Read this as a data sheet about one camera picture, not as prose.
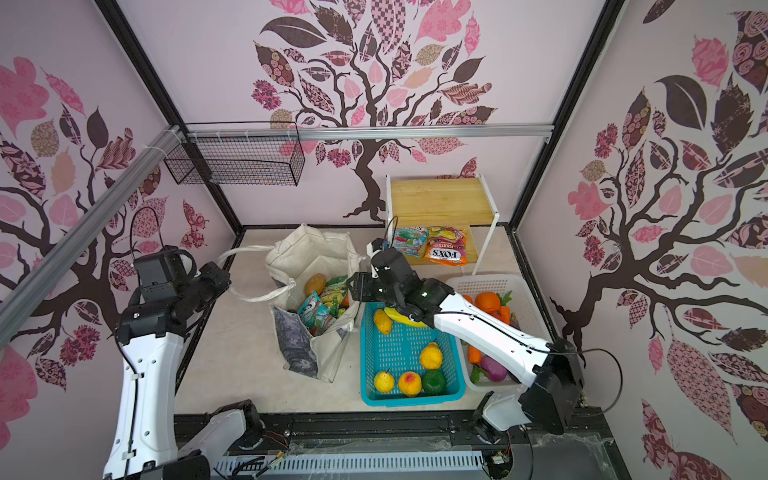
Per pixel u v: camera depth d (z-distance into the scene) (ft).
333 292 2.94
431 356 2.66
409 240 2.91
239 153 3.11
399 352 2.87
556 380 1.29
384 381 2.54
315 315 2.64
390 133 3.04
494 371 2.55
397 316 2.92
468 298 1.67
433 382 2.54
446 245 2.94
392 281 1.77
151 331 1.42
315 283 2.99
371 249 2.20
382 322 2.87
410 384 2.52
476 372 2.67
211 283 2.02
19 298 1.65
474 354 2.77
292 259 2.69
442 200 2.72
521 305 2.95
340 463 2.29
